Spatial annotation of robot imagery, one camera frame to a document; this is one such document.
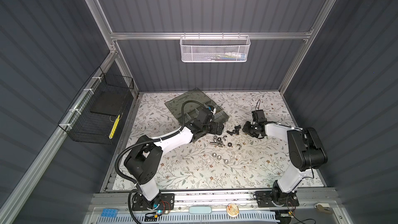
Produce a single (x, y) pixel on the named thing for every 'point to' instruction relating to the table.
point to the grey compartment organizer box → (191, 108)
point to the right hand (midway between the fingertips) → (246, 129)
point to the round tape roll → (232, 209)
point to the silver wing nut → (240, 145)
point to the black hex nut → (229, 144)
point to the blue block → (110, 212)
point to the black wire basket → (94, 116)
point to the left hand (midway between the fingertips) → (220, 127)
